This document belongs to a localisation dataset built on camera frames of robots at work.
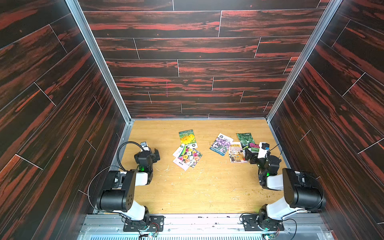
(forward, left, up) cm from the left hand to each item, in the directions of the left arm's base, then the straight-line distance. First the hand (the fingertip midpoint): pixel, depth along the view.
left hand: (149, 150), depth 95 cm
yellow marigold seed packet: (+15, -24, -6) cm, 29 cm away
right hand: (+2, -68, +3) cm, 69 cm away
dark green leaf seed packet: (+16, -67, -6) cm, 69 cm away
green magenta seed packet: (+7, -71, -5) cm, 71 cm away
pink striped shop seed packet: (+1, -58, -6) cm, 58 cm away
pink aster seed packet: (-6, -20, -7) cm, 22 cm away
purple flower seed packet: (+11, -49, -6) cm, 50 cm away
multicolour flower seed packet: (0, -27, -6) cm, 27 cm away
